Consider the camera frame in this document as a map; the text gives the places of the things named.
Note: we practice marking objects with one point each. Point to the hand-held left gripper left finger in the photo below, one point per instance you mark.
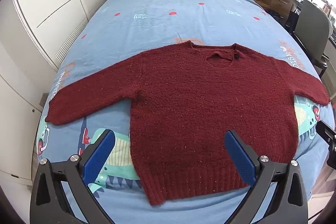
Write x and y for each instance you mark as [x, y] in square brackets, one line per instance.
[101, 158]

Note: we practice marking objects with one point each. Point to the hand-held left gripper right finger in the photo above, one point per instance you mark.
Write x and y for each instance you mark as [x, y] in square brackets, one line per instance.
[240, 158]

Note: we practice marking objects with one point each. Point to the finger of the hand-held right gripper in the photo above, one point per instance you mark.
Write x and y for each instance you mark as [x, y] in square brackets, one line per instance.
[328, 134]

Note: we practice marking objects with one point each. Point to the dark red knitted sweater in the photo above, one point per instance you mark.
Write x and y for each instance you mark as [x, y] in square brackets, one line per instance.
[199, 98]

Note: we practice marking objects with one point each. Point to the grey chair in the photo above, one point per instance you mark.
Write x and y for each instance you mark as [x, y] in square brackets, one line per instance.
[311, 27]

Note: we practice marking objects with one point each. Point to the white wardrobe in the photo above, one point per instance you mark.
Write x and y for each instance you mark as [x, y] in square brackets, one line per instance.
[42, 3]

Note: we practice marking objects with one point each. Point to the blue printed bed sheet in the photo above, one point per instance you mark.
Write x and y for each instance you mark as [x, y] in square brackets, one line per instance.
[170, 3]

